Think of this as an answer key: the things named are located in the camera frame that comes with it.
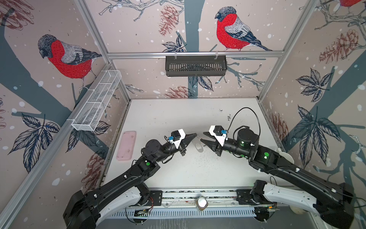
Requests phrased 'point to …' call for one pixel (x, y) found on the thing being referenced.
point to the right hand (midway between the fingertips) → (201, 137)
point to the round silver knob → (201, 202)
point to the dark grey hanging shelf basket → (196, 67)
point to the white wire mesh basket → (94, 105)
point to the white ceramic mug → (285, 155)
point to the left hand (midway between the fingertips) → (195, 135)
